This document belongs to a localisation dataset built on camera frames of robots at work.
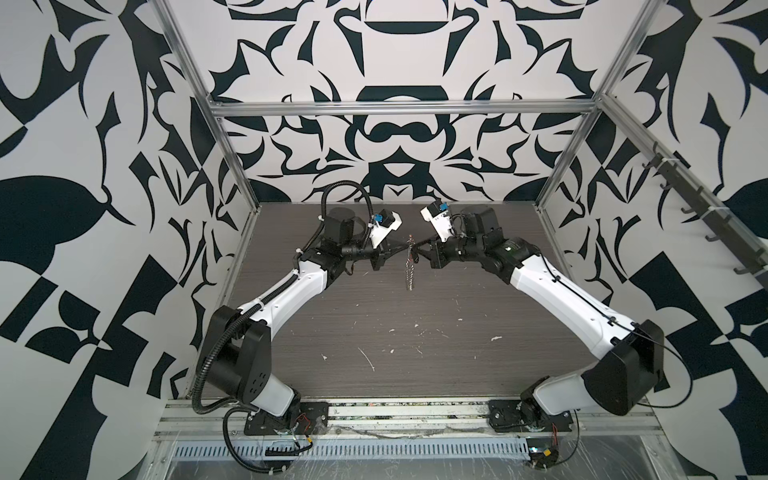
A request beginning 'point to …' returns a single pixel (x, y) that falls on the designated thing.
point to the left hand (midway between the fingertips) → (409, 237)
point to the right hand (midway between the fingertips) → (418, 243)
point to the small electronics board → (541, 452)
